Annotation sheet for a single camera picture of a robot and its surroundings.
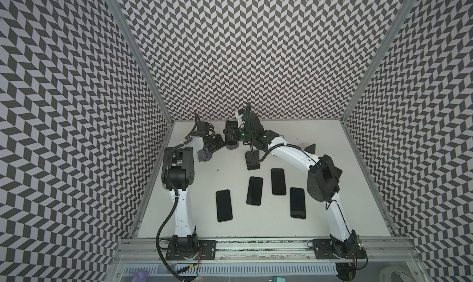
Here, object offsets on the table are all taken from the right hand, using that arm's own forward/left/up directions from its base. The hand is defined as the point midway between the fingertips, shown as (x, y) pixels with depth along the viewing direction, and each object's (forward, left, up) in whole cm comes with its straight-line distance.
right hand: (224, 135), depth 87 cm
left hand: (+8, +1, -15) cm, 17 cm away
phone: (-27, -33, -17) cm, 46 cm away
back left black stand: (-2, +12, -12) cm, 17 cm away
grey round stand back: (+6, -2, -17) cm, 18 cm away
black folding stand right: (-2, -43, -9) cm, 44 cm away
